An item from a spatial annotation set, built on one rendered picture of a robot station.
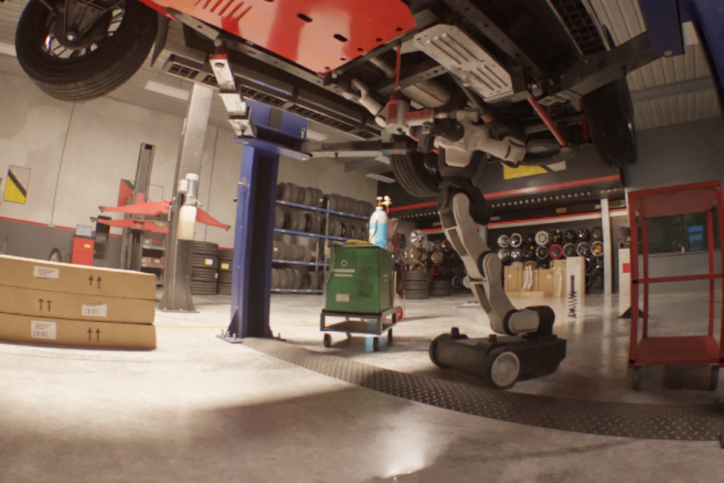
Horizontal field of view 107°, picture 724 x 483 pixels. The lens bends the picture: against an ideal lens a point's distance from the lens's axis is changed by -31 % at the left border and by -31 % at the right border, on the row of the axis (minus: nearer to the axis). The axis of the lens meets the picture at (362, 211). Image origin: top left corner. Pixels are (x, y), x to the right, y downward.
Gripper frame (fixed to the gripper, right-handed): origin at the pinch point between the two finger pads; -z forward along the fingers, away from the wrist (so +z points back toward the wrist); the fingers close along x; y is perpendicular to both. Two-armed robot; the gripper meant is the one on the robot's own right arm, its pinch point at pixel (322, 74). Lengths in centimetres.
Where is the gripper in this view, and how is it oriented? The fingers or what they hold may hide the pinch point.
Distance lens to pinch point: 221.3
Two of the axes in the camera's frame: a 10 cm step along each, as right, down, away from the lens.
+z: 7.2, 1.5, 6.8
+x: -0.3, 9.8, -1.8
